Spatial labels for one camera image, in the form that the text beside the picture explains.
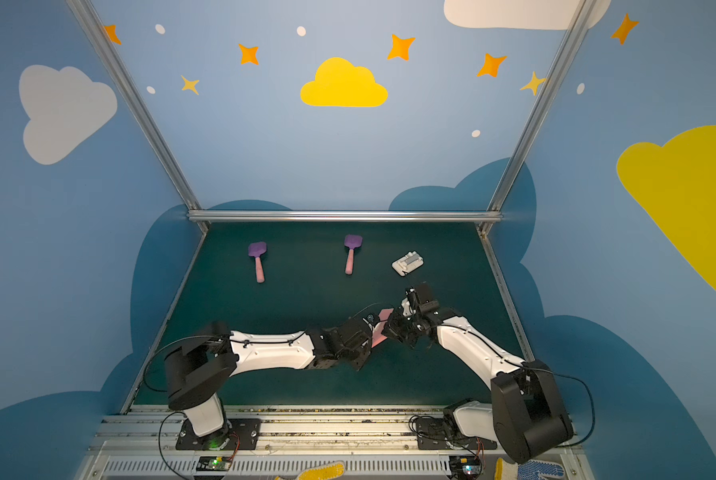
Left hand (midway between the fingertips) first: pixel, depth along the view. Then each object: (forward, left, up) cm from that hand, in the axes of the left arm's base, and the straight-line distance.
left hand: (370, 350), depth 85 cm
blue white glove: (-28, -38, -3) cm, 48 cm away
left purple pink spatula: (+39, +43, -1) cm, 58 cm away
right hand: (+5, -3, +5) cm, 7 cm away
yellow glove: (-28, +10, -3) cm, 30 cm away
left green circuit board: (-27, +38, -5) cm, 47 cm away
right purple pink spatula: (+44, +7, -2) cm, 44 cm away
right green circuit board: (-27, -23, -4) cm, 36 cm away
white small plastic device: (+34, -14, -2) cm, 37 cm away
